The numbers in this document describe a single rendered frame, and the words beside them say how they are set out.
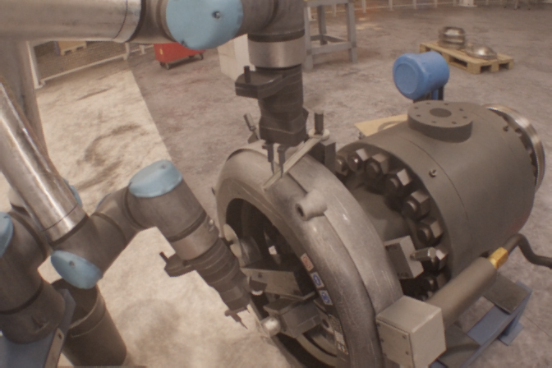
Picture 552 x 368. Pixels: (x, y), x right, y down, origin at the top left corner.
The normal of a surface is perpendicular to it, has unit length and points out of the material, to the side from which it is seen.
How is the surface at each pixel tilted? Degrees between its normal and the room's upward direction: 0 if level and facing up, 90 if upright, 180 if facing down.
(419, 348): 67
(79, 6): 92
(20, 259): 85
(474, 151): 29
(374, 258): 44
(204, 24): 92
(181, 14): 92
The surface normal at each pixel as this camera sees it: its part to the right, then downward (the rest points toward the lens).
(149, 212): -0.26, 0.52
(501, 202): 0.43, -0.05
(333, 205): 0.12, -0.62
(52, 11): 0.77, 0.43
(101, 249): 0.85, -0.30
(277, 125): -0.52, 0.44
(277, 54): -0.04, 0.53
